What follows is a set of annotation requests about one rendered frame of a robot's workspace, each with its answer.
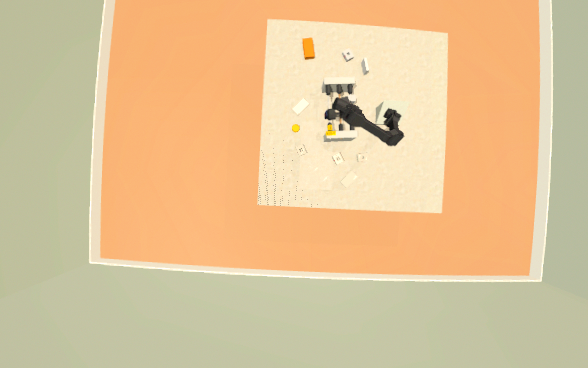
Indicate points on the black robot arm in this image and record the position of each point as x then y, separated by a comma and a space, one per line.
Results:
356, 118

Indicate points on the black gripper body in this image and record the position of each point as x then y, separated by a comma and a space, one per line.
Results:
331, 113

